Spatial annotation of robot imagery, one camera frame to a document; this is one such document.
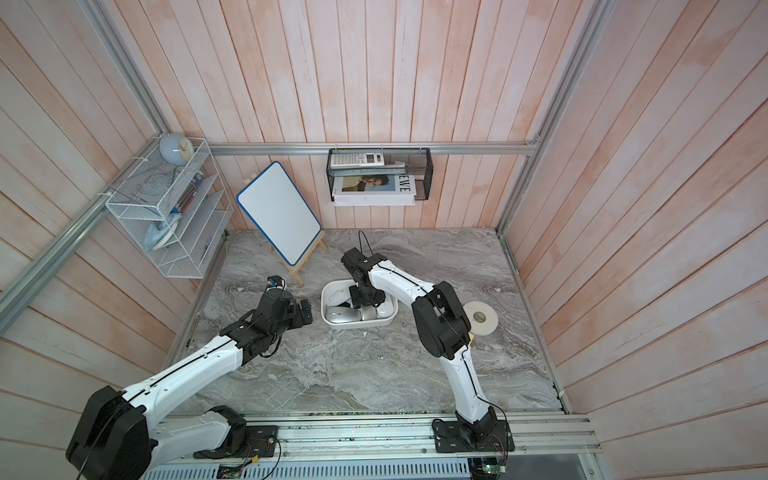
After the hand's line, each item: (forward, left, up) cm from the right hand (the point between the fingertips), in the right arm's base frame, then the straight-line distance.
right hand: (363, 301), depth 97 cm
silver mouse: (-6, +6, +2) cm, 9 cm away
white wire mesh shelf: (+23, +53, +27) cm, 64 cm away
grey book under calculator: (+27, -8, +32) cm, 43 cm away
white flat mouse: (-3, -7, -1) cm, 8 cm away
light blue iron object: (+5, +56, +27) cm, 62 cm away
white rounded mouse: (0, +8, +1) cm, 8 cm away
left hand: (-8, +19, +8) cm, 22 cm away
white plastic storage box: (-8, 0, -1) cm, 8 cm away
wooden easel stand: (+8, +24, +6) cm, 26 cm away
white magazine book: (+25, -9, +26) cm, 37 cm away
